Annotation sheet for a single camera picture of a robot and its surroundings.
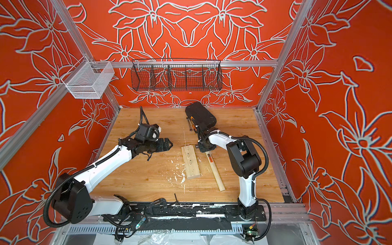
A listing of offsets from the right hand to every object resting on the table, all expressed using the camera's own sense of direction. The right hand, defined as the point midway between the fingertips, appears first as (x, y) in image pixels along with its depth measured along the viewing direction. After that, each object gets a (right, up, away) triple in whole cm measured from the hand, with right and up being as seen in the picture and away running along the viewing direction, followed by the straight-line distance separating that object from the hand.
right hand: (205, 146), depth 97 cm
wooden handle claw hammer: (+5, -12, -11) cm, 17 cm away
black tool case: (0, +18, +10) cm, 21 cm away
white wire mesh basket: (-73, +42, -5) cm, 85 cm away
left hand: (-22, +4, -14) cm, 26 cm away
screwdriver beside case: (-10, +14, +13) cm, 22 cm away
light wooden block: (-9, -7, -12) cm, 17 cm away
